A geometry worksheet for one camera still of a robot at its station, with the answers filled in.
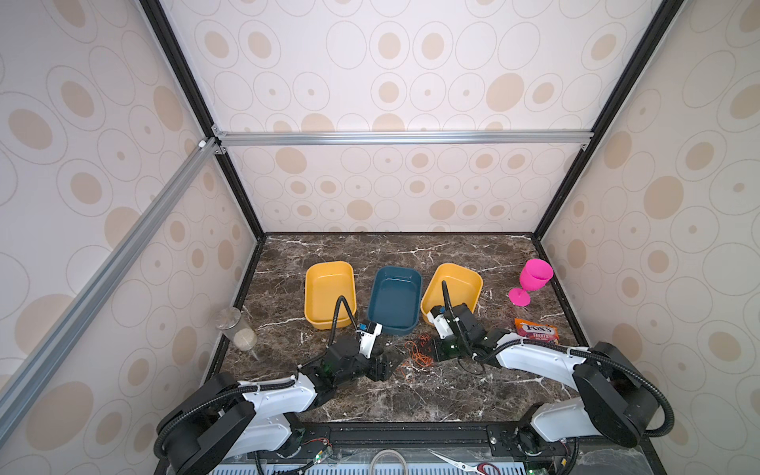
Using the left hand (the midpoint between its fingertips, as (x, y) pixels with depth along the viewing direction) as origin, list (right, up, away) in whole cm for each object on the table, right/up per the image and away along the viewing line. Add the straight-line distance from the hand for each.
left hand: (401, 356), depth 80 cm
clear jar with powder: (-44, +8, -1) cm, 45 cm away
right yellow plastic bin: (+23, +17, +24) cm, 37 cm away
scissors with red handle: (+18, -23, -10) cm, 31 cm away
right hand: (+7, 0, +7) cm, 10 cm away
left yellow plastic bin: (-26, +18, +24) cm, 40 cm away
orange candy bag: (+43, +4, +12) cm, 45 cm away
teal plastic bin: (-1, +13, +20) cm, 24 cm away
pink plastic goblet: (+40, +21, +8) cm, 46 cm away
